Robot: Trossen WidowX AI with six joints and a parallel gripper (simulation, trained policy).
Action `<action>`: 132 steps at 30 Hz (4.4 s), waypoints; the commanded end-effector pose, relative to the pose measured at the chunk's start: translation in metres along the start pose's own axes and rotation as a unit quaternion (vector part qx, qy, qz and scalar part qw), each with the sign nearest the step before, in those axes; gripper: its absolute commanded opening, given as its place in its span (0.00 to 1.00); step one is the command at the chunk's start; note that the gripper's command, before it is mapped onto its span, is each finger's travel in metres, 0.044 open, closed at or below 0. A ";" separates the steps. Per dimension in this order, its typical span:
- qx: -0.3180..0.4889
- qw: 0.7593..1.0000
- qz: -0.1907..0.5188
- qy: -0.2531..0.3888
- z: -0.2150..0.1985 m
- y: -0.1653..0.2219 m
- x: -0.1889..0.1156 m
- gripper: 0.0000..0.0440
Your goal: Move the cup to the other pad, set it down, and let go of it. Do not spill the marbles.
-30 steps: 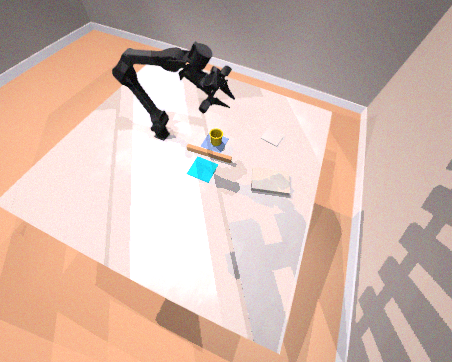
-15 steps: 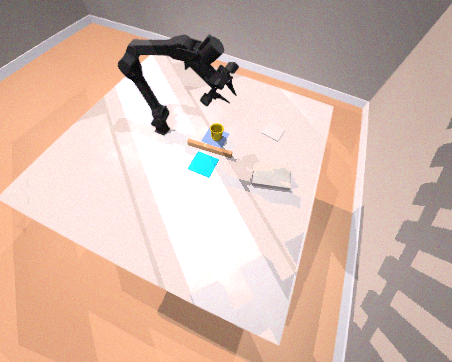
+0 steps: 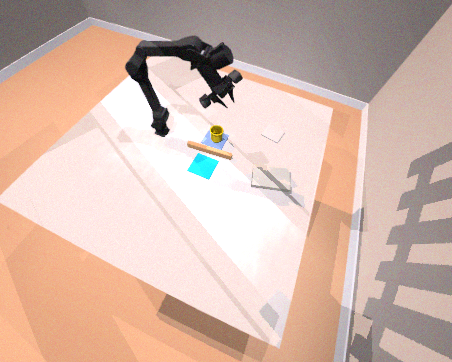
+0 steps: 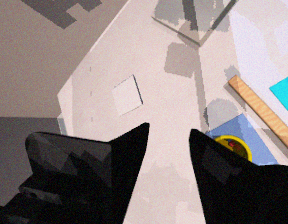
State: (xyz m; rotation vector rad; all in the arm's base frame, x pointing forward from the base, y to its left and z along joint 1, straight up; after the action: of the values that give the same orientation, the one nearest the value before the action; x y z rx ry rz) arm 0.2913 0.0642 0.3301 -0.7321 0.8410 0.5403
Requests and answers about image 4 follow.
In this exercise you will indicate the grey flat box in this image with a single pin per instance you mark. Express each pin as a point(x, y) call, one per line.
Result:
point(195, 20)

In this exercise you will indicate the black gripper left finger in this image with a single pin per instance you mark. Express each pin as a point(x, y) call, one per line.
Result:
point(114, 164)

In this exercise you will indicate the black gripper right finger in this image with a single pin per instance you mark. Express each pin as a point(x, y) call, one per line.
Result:
point(232, 189)

